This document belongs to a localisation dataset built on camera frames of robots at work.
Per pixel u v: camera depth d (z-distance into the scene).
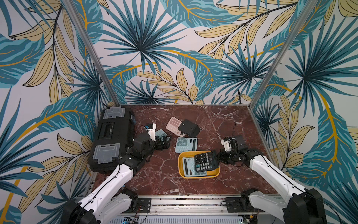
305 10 0.70
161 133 1.00
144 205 0.73
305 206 0.39
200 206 0.75
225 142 0.78
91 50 0.84
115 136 0.82
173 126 1.00
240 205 0.72
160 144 0.68
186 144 0.95
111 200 0.46
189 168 0.84
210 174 0.82
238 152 0.63
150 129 0.68
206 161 0.83
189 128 1.01
